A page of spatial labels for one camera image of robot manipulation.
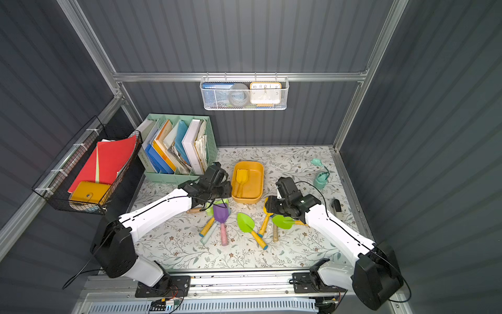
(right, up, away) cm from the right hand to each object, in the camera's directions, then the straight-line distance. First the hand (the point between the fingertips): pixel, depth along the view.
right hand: (273, 204), depth 82 cm
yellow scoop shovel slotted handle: (-2, -7, +9) cm, 12 cm away
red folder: (-65, +18, -9) cm, 68 cm away
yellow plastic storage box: (-9, +3, +23) cm, 25 cm away
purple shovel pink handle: (-24, -5, +9) cm, 26 cm away
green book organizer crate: (-45, +25, +10) cm, 52 cm away
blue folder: (-56, +18, +12) cm, 60 cm away
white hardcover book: (-38, +27, +5) cm, 47 cm away
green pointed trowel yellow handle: (-12, -11, +7) cm, 18 cm away
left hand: (-20, +7, +3) cm, 22 cm away
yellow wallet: (-63, +7, -17) cm, 66 cm away
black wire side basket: (-71, +10, -21) cm, 75 cm away
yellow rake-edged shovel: (-15, +10, +23) cm, 29 cm away
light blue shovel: (-29, -15, +2) cm, 32 cm away
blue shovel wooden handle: (+1, -13, +3) cm, 14 cm away
